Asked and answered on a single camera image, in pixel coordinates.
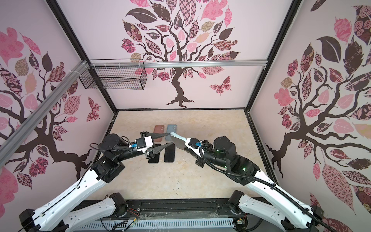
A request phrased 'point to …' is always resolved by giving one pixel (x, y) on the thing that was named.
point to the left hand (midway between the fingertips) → (171, 139)
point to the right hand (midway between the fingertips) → (187, 145)
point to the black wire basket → (118, 74)
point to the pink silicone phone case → (158, 129)
